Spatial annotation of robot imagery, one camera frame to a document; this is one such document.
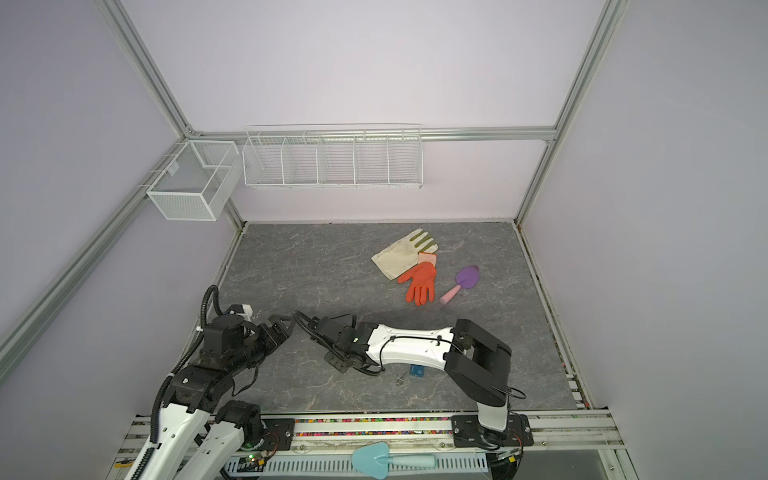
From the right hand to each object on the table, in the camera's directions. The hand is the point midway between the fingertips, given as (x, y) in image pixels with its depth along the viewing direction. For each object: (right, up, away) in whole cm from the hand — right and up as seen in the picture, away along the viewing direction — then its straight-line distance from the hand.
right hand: (339, 350), depth 83 cm
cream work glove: (+17, +25, +26) cm, 40 cm away
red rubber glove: (+25, +18, +22) cm, 38 cm away
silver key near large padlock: (+17, -8, 0) cm, 19 cm away
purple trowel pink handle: (+41, +18, +23) cm, 50 cm away
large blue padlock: (+22, -6, 0) cm, 23 cm away
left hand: (-12, +7, -7) cm, 15 cm away
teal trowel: (+11, -22, -13) cm, 27 cm away
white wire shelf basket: (+7, +59, +18) cm, 62 cm away
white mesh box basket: (-50, +51, +15) cm, 73 cm away
